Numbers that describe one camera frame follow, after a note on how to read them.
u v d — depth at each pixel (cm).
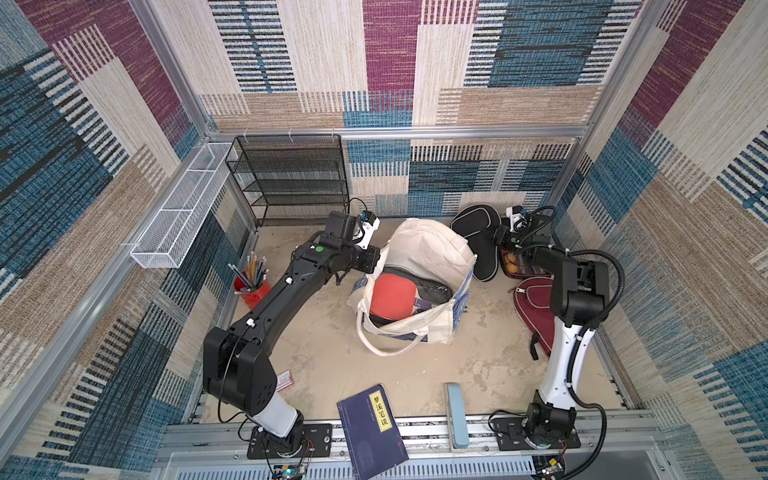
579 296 61
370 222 73
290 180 109
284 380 82
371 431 75
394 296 97
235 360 42
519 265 102
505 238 95
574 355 61
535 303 92
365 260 73
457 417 73
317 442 73
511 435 73
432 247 88
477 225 104
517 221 96
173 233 73
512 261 105
